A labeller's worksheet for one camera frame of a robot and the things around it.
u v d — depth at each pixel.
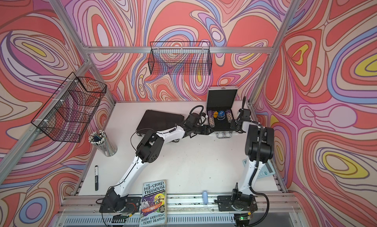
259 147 0.53
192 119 0.84
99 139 0.82
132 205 0.72
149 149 0.63
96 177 0.82
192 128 0.85
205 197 0.73
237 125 0.79
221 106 1.11
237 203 0.68
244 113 0.84
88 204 0.75
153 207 0.71
